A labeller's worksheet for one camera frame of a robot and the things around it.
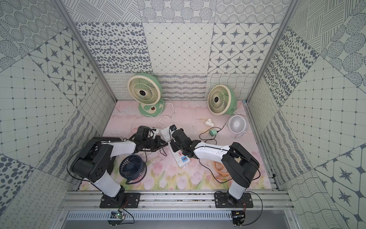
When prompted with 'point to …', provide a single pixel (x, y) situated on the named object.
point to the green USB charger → (213, 132)
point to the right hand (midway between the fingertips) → (175, 140)
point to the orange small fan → (222, 172)
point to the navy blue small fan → (132, 167)
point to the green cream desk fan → (221, 100)
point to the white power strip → (182, 160)
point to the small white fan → (237, 125)
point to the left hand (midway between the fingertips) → (167, 140)
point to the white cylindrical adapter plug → (209, 122)
